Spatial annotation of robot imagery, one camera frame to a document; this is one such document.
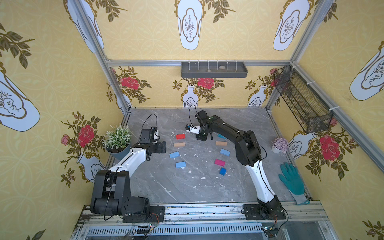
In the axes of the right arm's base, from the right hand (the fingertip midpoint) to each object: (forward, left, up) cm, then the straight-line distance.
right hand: (198, 136), depth 102 cm
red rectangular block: (+1, +13, -3) cm, 13 cm away
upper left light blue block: (-14, +15, -1) cm, 21 cm away
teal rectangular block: (-17, -12, +25) cm, 32 cm away
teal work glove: (-28, -54, -2) cm, 61 cm away
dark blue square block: (-23, -15, -1) cm, 28 cm away
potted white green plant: (-17, +43, +16) cm, 49 cm away
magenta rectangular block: (-17, -14, -3) cm, 22 cm away
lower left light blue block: (-20, +10, -1) cm, 23 cm away
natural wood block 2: (-3, -15, -3) cm, 16 cm away
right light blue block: (-11, -16, +1) cm, 20 cm away
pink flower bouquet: (-9, -49, +7) cm, 50 cm away
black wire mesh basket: (+13, -61, +22) cm, 66 cm away
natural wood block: (-6, +13, -2) cm, 14 cm away
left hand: (-11, +24, +5) cm, 27 cm away
